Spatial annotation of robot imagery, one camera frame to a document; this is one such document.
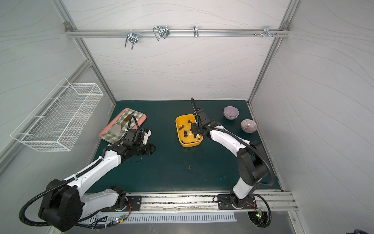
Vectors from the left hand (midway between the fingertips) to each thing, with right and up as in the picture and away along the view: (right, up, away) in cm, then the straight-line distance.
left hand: (154, 148), depth 84 cm
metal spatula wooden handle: (-32, +9, +17) cm, 37 cm away
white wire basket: (-43, +15, -16) cm, 48 cm away
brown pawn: (+20, -12, +1) cm, 24 cm away
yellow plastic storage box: (+16, +14, +22) cm, 30 cm away
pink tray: (-17, +12, +20) cm, 29 cm away
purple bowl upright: (+52, +21, +27) cm, 63 cm away
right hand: (+25, +13, +7) cm, 29 cm away
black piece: (+18, +6, +15) cm, 24 cm away
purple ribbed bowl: (+64, +12, +20) cm, 68 cm away
